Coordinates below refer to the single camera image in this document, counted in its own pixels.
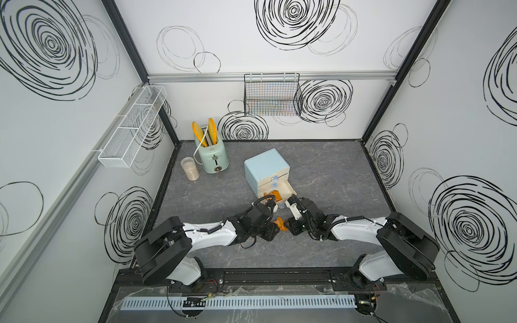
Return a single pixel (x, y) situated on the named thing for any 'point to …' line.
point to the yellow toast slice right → (212, 131)
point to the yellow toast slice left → (200, 134)
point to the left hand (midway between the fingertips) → (276, 229)
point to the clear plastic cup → (190, 168)
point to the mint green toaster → (214, 157)
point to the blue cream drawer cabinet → (267, 174)
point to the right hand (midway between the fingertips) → (287, 223)
